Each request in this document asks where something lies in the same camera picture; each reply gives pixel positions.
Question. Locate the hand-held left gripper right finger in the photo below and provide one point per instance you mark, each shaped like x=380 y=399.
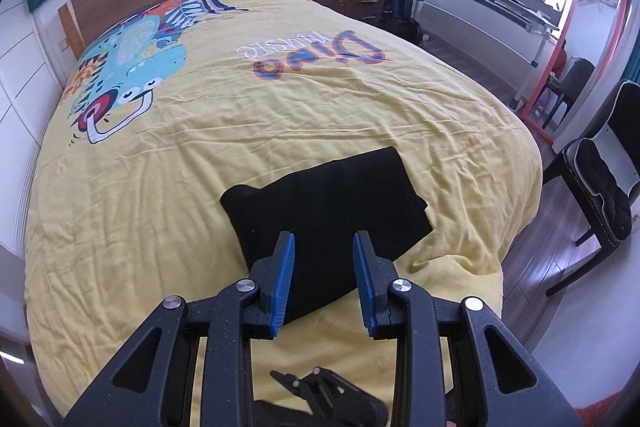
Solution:
x=362 y=282

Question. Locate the black pants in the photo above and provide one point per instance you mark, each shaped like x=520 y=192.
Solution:
x=325 y=197

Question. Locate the white wardrobe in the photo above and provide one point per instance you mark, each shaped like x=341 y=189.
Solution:
x=20 y=107

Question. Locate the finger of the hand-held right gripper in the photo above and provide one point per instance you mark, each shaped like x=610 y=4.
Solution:
x=287 y=384

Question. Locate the black chair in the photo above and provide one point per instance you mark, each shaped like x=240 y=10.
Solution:
x=602 y=177

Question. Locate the red framed mirror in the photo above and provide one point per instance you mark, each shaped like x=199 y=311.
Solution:
x=575 y=57

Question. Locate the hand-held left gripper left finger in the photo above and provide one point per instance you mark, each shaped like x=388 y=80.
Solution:
x=282 y=287

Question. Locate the wooden nightstand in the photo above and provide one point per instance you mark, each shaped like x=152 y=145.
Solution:
x=350 y=2

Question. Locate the wall socket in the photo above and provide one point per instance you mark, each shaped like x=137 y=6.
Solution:
x=62 y=43

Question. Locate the bed with yellow dinosaur cover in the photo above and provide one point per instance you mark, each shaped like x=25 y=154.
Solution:
x=200 y=147

